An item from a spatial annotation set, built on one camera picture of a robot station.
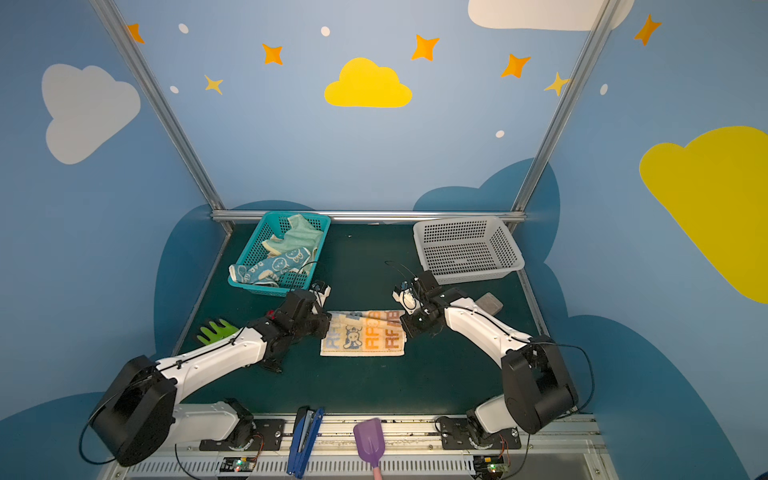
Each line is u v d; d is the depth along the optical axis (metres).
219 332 0.91
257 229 1.07
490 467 0.71
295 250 1.02
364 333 0.92
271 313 0.68
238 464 0.71
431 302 0.65
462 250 1.15
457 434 0.75
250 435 0.69
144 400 0.41
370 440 0.73
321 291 0.78
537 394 0.43
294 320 0.66
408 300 0.80
